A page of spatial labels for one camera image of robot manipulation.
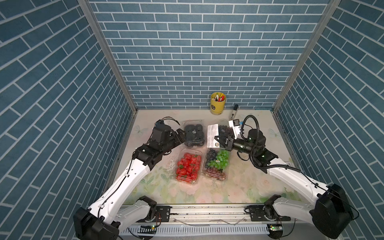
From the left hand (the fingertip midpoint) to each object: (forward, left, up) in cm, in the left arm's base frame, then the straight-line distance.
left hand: (185, 136), depth 75 cm
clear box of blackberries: (+13, -5, -16) cm, 21 cm away
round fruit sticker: (+15, -4, -15) cm, 21 cm away
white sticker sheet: (+1, -14, +2) cm, 14 cm away
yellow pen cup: (+38, -21, -10) cm, 45 cm away
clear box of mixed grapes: (-7, -17, -15) cm, 24 cm away
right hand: (-3, -16, +2) cm, 16 cm away
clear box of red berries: (-7, -1, -19) cm, 20 cm away
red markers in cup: (+44, -22, -10) cm, 50 cm away
